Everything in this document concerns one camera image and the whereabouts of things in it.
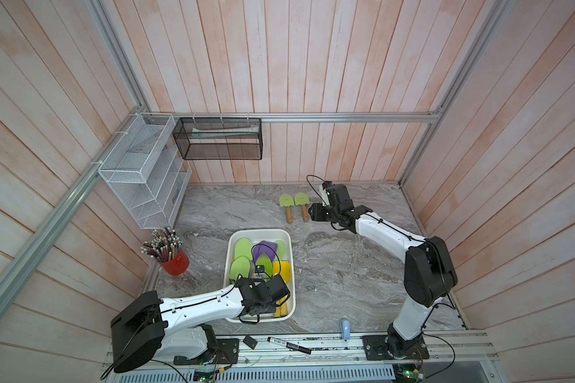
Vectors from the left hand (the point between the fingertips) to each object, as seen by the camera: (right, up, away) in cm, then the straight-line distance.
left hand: (264, 306), depth 81 cm
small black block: (-4, -9, -5) cm, 11 cm away
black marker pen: (+8, -10, -6) cm, 14 cm away
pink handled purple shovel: (-1, +18, +15) cm, 23 cm away
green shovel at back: (+5, +16, +13) cm, 21 cm away
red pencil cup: (-33, +21, -3) cm, 40 cm away
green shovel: (-10, +18, +12) cm, 24 cm away
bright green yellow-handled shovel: (-1, +14, +9) cm, 17 cm away
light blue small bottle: (+27, -5, -4) cm, 28 cm away
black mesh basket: (-23, +66, +26) cm, 75 cm away
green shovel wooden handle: (+8, +38, +33) cm, 51 cm away
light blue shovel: (-9, +12, +8) cm, 17 cm away
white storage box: (-5, +23, +16) cm, 28 cm away
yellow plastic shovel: (+6, +11, +8) cm, 15 cm away
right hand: (+18, +34, +12) cm, 40 cm away
